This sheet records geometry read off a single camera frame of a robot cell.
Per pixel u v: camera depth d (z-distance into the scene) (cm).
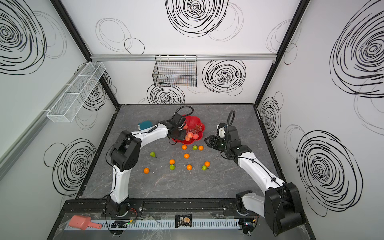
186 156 91
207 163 87
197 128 101
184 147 94
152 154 91
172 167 86
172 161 88
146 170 85
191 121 106
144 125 99
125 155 53
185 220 69
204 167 86
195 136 96
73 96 77
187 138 96
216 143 74
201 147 94
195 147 94
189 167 86
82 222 68
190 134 95
